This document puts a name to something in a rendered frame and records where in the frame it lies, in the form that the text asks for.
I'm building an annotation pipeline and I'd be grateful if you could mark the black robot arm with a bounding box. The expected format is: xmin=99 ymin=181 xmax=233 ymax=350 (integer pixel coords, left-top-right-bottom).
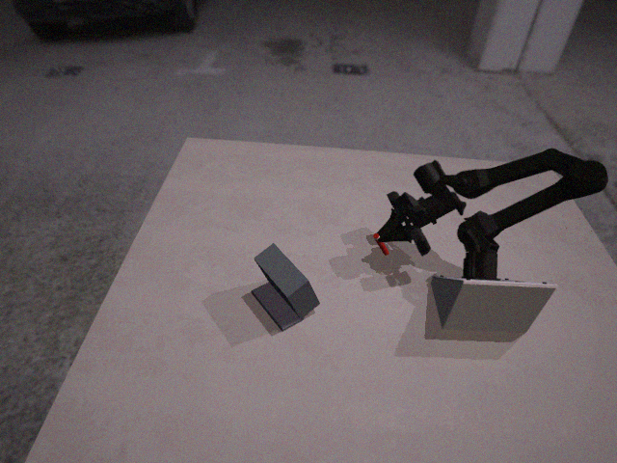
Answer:
xmin=395 ymin=149 xmax=608 ymax=281

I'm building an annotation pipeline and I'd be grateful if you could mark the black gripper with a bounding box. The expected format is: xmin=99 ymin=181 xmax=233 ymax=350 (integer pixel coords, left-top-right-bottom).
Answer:
xmin=377 ymin=191 xmax=440 ymax=256

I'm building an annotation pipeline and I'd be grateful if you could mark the red peg with white band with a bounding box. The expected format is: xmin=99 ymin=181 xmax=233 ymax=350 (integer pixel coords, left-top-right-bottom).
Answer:
xmin=373 ymin=233 xmax=389 ymax=256

